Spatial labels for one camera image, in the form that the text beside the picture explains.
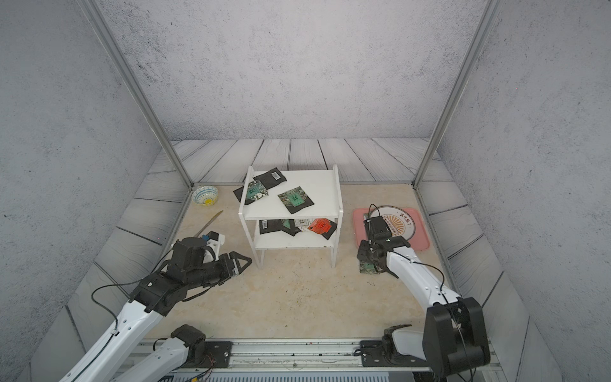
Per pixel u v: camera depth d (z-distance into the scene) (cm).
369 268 91
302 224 85
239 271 64
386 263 59
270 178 78
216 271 63
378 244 61
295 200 71
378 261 58
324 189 74
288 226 85
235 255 67
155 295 49
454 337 40
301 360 73
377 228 67
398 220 104
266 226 85
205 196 115
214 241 67
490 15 71
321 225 85
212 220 108
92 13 70
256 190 73
